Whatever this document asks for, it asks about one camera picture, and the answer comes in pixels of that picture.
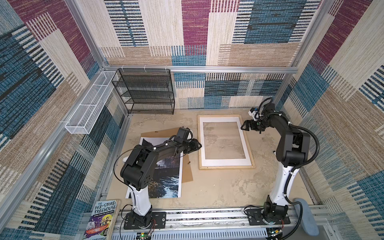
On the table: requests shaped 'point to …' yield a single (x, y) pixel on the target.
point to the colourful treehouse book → (101, 225)
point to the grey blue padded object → (307, 221)
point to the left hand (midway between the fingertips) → (201, 144)
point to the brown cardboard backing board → (172, 133)
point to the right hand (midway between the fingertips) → (248, 128)
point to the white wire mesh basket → (82, 120)
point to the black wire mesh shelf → (146, 91)
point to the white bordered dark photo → (166, 181)
